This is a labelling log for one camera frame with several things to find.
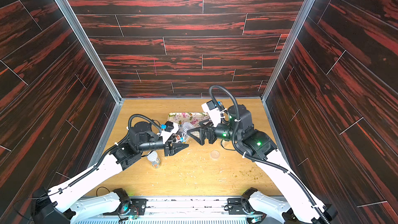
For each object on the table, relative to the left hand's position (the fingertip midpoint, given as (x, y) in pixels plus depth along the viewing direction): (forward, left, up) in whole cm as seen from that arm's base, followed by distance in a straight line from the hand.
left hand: (186, 140), depth 66 cm
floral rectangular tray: (+34, 0, -27) cm, 43 cm away
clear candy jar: (0, +2, +1) cm, 2 cm away
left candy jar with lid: (-1, +18, -17) cm, 25 cm away
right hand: (+3, -5, +8) cm, 10 cm away
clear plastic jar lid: (+7, -15, -28) cm, 33 cm away
